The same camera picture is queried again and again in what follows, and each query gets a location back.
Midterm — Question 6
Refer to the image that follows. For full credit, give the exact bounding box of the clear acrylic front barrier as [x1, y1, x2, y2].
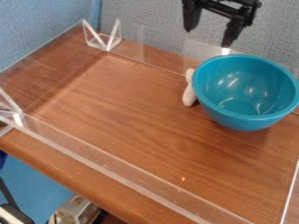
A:
[15, 114, 254, 224]

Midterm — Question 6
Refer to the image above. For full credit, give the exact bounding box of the white toy mushroom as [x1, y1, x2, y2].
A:
[182, 68, 198, 107]

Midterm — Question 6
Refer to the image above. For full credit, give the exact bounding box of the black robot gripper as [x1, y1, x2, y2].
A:
[182, 0, 262, 48]

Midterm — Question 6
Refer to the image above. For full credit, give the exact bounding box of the clear acrylic corner bracket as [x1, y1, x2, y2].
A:
[82, 19, 122, 52]

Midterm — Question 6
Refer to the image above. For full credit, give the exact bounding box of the clear acrylic left bracket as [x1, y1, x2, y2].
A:
[0, 88, 26, 137]

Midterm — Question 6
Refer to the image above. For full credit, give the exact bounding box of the grey power strip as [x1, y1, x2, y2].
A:
[47, 195, 102, 224]

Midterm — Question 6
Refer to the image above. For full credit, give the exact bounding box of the blue plastic bowl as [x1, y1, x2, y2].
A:
[191, 54, 299, 131]

